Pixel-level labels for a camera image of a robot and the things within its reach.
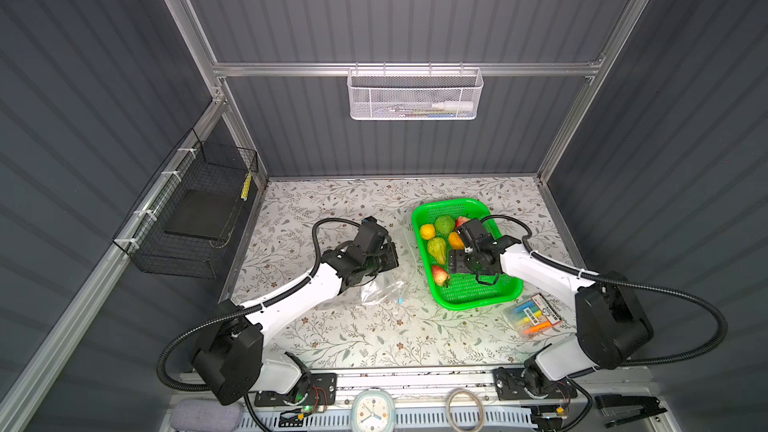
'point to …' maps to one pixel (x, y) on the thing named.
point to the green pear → (437, 248)
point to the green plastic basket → (463, 290)
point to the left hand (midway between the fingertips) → (400, 254)
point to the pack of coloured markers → (533, 315)
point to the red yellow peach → (440, 275)
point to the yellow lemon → (428, 231)
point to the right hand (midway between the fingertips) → (465, 265)
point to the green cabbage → (444, 224)
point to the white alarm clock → (373, 410)
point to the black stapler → (621, 409)
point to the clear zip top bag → (390, 286)
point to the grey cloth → (205, 415)
